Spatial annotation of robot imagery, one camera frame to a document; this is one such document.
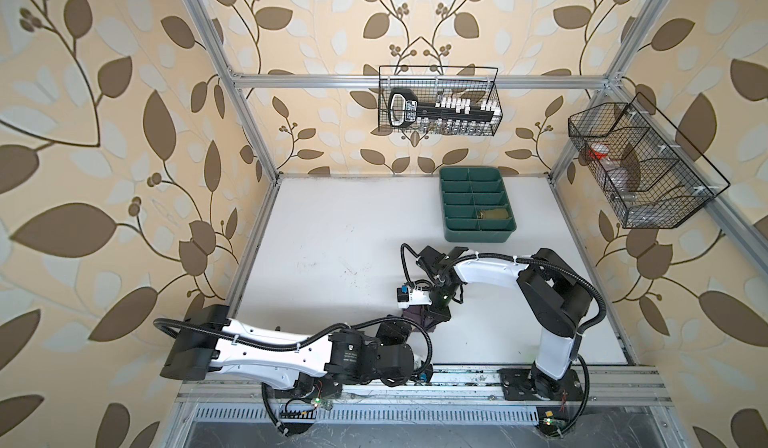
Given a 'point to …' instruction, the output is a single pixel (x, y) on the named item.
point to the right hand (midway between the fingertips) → (426, 325)
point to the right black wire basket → (653, 177)
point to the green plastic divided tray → (467, 189)
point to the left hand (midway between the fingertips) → (405, 329)
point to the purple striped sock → (418, 314)
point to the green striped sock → (497, 213)
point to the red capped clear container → (600, 152)
